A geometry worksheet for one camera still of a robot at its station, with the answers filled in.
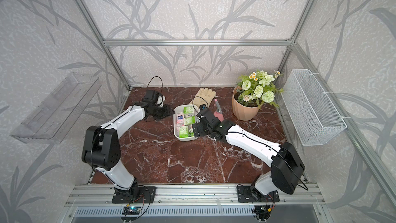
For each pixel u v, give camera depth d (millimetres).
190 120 945
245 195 733
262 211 757
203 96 1155
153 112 722
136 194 680
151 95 738
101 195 749
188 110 1003
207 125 601
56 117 681
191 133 887
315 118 594
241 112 914
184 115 992
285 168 413
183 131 889
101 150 468
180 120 983
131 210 707
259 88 783
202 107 720
